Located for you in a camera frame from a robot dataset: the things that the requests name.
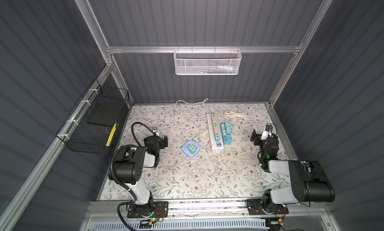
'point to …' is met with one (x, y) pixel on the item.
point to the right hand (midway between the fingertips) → (265, 132)
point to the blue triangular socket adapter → (186, 150)
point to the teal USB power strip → (226, 132)
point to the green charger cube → (192, 149)
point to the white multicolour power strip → (216, 140)
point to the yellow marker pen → (111, 136)
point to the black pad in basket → (106, 114)
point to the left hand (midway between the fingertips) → (156, 136)
